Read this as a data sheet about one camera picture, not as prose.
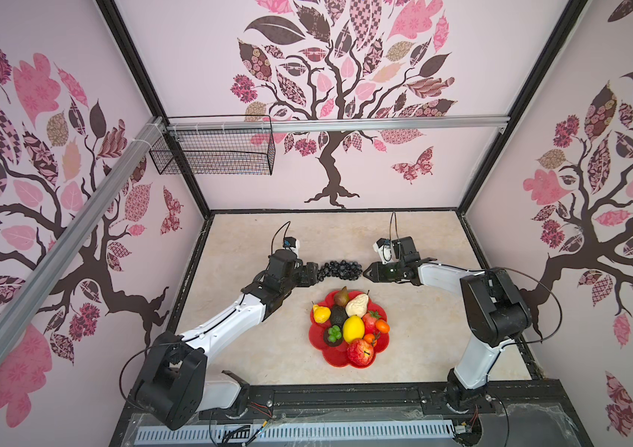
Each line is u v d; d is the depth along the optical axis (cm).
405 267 76
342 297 87
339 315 85
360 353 74
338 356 80
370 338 81
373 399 76
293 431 70
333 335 80
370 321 83
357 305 85
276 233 63
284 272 64
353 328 82
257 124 92
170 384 41
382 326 80
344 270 96
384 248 88
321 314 84
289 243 74
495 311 49
